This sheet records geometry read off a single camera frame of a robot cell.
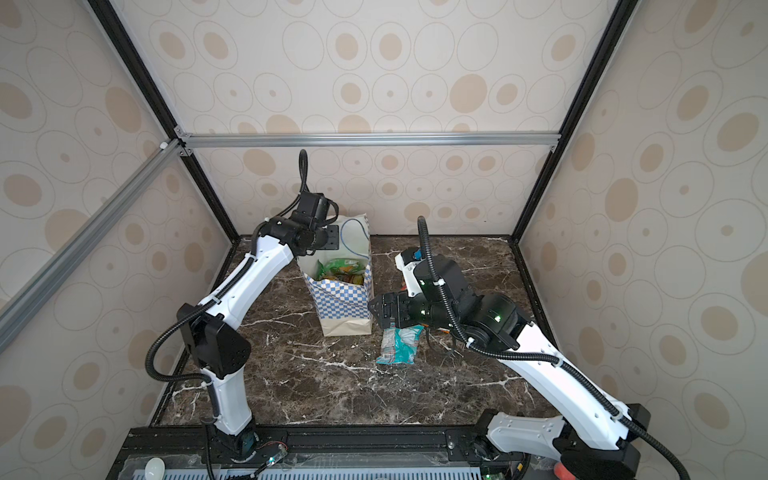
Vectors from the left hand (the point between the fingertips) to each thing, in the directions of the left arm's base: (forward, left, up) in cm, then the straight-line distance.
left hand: (338, 232), depth 84 cm
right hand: (-26, -16, +6) cm, 31 cm away
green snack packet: (+2, +4, -18) cm, 19 cm away
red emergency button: (-54, -54, -22) cm, 79 cm away
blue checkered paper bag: (-17, -2, -13) cm, 22 cm away
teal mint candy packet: (-24, -18, -22) cm, 37 cm away
